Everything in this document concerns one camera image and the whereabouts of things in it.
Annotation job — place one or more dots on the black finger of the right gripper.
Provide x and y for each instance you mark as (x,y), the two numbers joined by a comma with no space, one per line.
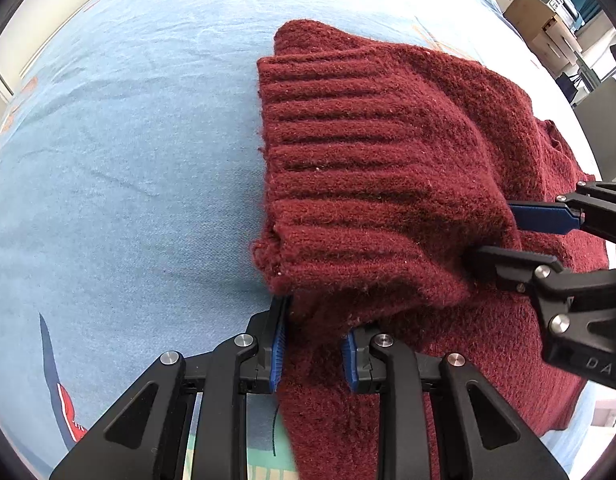
(512,269)

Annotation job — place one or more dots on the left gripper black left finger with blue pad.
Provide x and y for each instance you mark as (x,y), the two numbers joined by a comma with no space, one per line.
(186,413)

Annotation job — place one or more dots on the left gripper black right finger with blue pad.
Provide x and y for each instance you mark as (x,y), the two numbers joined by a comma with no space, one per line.
(440,415)

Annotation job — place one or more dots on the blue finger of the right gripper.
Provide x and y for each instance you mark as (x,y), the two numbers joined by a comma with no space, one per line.
(590,208)

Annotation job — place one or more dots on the dark red knit sweater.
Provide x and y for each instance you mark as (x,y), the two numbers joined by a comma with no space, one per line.
(384,163)

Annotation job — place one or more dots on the grey chair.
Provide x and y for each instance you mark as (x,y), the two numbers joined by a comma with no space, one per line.
(596,114)

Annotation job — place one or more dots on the cardboard box stack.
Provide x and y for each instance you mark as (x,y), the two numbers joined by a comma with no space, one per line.
(545,33)

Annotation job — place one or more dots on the light blue cartoon bed sheet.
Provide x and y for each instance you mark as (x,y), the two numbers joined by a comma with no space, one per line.
(132,190)

